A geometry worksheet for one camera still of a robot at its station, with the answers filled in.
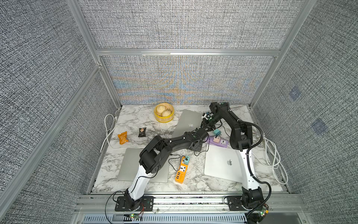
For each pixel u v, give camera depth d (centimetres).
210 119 91
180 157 90
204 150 91
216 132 100
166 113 106
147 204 73
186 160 82
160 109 110
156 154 56
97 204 75
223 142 95
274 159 84
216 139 91
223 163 89
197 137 75
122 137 99
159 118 107
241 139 66
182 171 82
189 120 111
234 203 73
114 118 116
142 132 101
